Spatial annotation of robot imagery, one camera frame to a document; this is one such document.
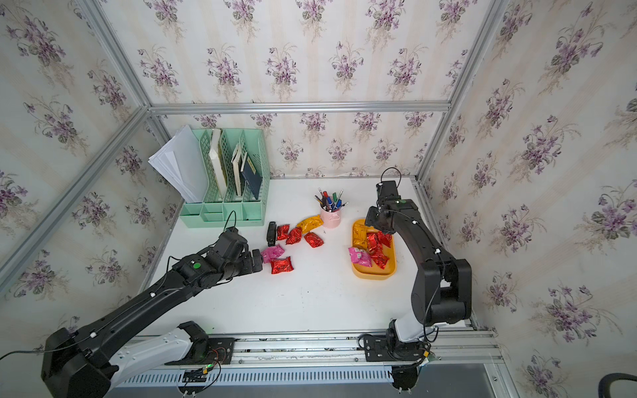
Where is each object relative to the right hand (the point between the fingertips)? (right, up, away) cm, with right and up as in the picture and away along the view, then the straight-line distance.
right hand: (378, 221), depth 89 cm
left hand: (-42, -13, -10) cm, 45 cm away
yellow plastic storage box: (-2, -18, -3) cm, 18 cm away
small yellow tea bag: (-6, -5, +7) cm, 10 cm away
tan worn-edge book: (-56, +19, +12) cm, 61 cm away
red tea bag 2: (-36, -16, -1) cm, 39 cm away
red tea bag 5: (-1, -8, +6) cm, 10 cm away
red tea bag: (-24, -8, +7) cm, 26 cm away
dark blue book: (-52, +18, +21) cm, 59 cm away
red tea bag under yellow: (-32, -6, +7) cm, 33 cm away
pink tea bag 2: (-9, -11, -4) cm, 15 cm away
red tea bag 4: (+3, -7, +3) cm, 8 cm away
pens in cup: (-19, +7, +8) cm, 22 cm away
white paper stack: (-75, +22, +4) cm, 79 cm away
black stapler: (-41, -6, +9) cm, 43 cm away
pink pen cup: (-17, 0, +9) cm, 20 cm away
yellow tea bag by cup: (-25, -2, +11) cm, 28 cm away
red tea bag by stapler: (-36, -4, +7) cm, 37 cm away
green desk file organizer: (-53, +4, +12) cm, 54 cm away
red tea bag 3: (+1, -14, +1) cm, 14 cm away
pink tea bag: (-40, -12, +4) cm, 42 cm away
